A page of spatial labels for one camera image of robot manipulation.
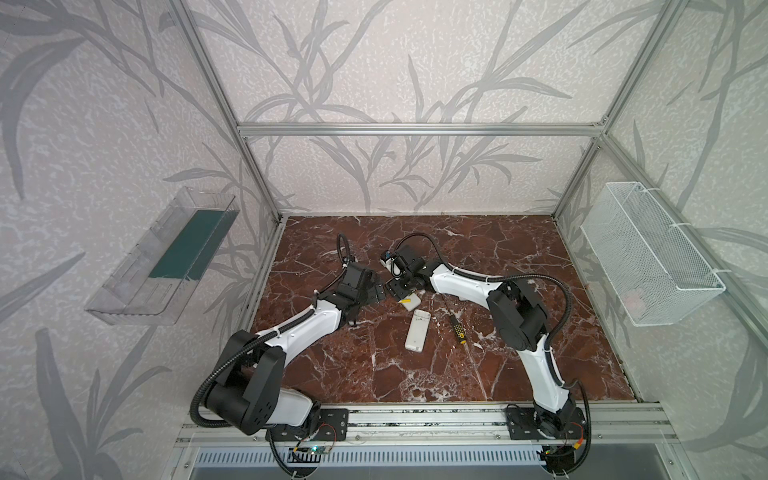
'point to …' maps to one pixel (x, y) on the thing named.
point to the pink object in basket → (634, 303)
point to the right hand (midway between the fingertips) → (397, 273)
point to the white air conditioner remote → (415, 302)
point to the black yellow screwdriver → (458, 329)
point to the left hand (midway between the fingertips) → (373, 279)
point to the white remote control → (418, 330)
